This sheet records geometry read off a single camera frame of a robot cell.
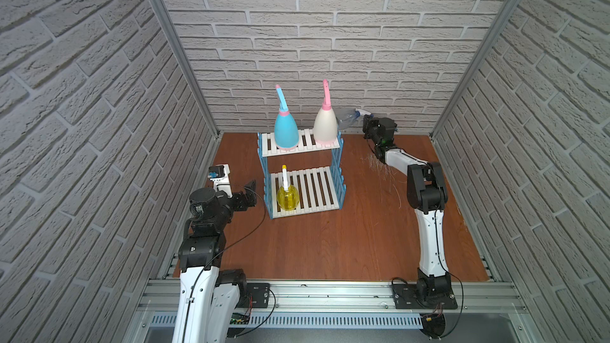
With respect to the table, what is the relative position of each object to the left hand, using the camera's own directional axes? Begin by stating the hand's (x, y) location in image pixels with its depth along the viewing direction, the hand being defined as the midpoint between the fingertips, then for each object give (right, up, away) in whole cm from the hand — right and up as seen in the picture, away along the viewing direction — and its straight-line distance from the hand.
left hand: (238, 176), depth 71 cm
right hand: (+41, +26, +31) cm, 57 cm away
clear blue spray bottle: (+36, +21, +27) cm, 50 cm away
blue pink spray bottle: (+15, +13, +2) cm, 20 cm away
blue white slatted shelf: (+26, -8, +26) cm, 38 cm away
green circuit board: (0, -44, 0) cm, 44 cm away
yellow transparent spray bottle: (+13, -11, +23) cm, 29 cm away
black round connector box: (+59, -44, -2) cm, 74 cm away
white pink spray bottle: (+27, +17, +3) cm, 32 cm away
